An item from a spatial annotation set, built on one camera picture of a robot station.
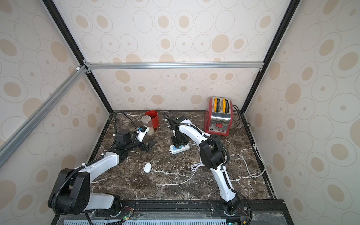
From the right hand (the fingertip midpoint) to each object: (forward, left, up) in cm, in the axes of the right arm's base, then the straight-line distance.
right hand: (183, 144), depth 94 cm
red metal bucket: (+19, +23, +7) cm, 31 cm away
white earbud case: (-15, +22, -3) cm, 27 cm away
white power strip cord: (-4, -39, -6) cm, 40 cm away
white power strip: (-3, +7, -2) cm, 8 cm away
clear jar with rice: (+11, +26, +11) cm, 30 cm away
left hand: (-1, +19, +11) cm, 22 cm away
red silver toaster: (+16, -23, +12) cm, 31 cm away
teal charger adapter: (-5, +2, +6) cm, 8 cm away
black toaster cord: (+32, -45, -6) cm, 56 cm away
